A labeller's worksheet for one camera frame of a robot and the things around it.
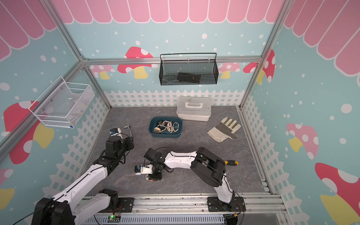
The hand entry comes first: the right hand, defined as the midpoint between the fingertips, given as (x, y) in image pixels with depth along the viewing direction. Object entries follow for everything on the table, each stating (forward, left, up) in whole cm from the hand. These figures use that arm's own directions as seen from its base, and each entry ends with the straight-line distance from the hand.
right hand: (151, 176), depth 83 cm
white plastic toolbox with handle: (+45, -27, +11) cm, 54 cm away
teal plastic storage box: (+38, +4, +3) cm, 39 cm away
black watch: (+38, -1, +2) cm, 38 cm away
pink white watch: (+34, -9, +4) cm, 35 cm away
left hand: (+18, +13, +11) cm, 25 cm away
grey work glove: (+34, -51, -2) cm, 61 cm away
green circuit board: (-21, +17, -4) cm, 27 cm away
